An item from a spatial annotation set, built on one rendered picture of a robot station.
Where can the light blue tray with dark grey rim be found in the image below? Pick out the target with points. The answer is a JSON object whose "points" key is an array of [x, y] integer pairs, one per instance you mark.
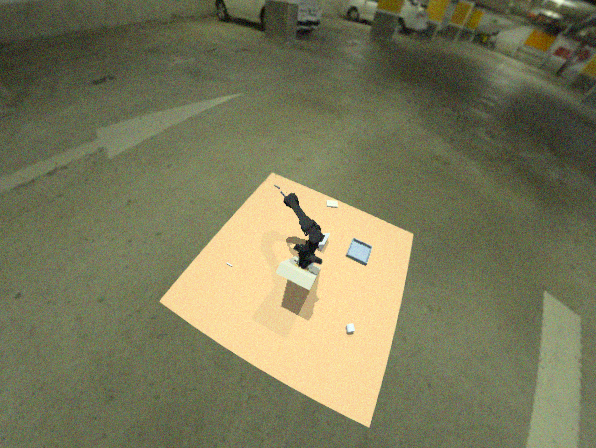
{"points": [[359, 251]]}

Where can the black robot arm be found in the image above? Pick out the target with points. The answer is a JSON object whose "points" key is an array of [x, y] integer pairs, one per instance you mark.
{"points": [[307, 225]]}

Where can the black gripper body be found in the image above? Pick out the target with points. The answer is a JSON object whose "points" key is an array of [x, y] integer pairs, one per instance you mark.
{"points": [[312, 254]]}

